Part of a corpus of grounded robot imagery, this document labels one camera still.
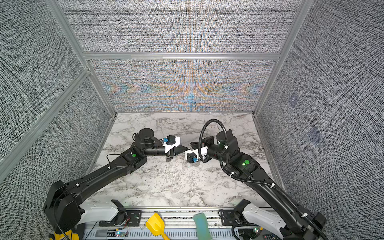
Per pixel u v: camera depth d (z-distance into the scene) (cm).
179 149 62
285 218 40
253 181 45
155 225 71
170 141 55
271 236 68
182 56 88
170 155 60
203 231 70
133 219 73
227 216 73
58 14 71
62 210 39
